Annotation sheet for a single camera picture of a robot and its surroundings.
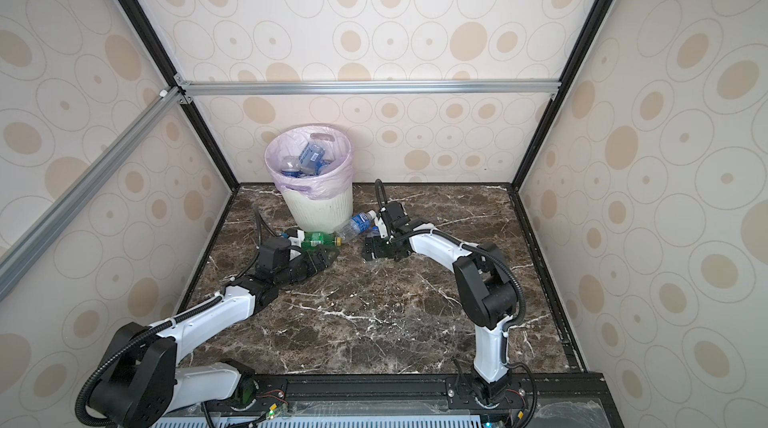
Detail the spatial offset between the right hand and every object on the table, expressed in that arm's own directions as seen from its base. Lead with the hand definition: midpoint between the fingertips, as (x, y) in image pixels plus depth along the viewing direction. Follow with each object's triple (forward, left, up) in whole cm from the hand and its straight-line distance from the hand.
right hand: (376, 251), depth 94 cm
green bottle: (+6, +17, -2) cm, 18 cm away
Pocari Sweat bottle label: (+27, +21, +15) cm, 37 cm away
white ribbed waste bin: (+9, +19, +7) cm, 22 cm away
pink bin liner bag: (+11, +11, +20) cm, 25 cm away
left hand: (-6, +10, +8) cm, 14 cm away
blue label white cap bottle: (+24, +28, +15) cm, 40 cm away
